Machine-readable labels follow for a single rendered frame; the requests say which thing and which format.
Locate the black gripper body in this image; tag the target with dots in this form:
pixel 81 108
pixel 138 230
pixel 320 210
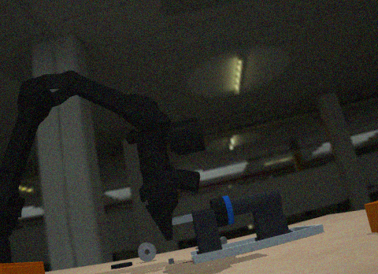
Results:
pixel 155 187

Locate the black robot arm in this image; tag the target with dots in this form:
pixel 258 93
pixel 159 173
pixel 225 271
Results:
pixel 35 101

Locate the grey metal shaft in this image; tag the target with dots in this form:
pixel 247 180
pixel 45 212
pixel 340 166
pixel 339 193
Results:
pixel 182 219

